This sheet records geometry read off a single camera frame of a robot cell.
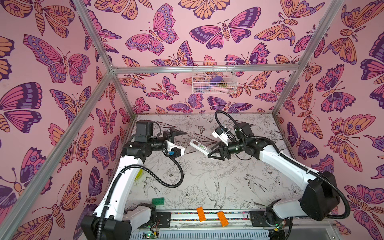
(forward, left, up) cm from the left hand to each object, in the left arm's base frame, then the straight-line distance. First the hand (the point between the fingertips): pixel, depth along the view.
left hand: (183, 136), depth 69 cm
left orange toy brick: (-27, -8, -30) cm, 41 cm away
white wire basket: (+46, -18, +1) cm, 49 cm away
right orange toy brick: (-30, -19, -29) cm, 46 cm away
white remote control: (-3, -10, -6) cm, 12 cm away
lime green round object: (-7, +27, -27) cm, 38 cm away
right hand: (-3, -13, -8) cm, 16 cm away
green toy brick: (-21, +15, -31) cm, 40 cm away
